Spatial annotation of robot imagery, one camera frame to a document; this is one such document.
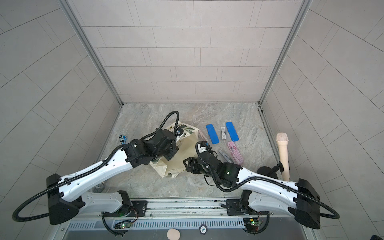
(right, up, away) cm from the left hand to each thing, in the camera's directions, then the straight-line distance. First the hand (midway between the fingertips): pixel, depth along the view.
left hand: (178, 143), depth 74 cm
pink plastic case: (+33, -9, +17) cm, 38 cm away
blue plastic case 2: (+20, +1, +25) cm, 32 cm away
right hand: (+5, -10, -2) cm, 11 cm away
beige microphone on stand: (+46, +4, -12) cm, 47 cm away
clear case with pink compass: (+13, 0, +22) cm, 26 cm away
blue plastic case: (+33, +3, +26) cm, 42 cm away
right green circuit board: (+35, -36, -6) cm, 51 cm away
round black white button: (+12, -37, -7) cm, 40 cm away
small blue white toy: (-38, -1, +20) cm, 43 cm away
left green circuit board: (-22, -34, -9) cm, 42 cm away
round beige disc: (-1, -37, -10) cm, 39 cm away
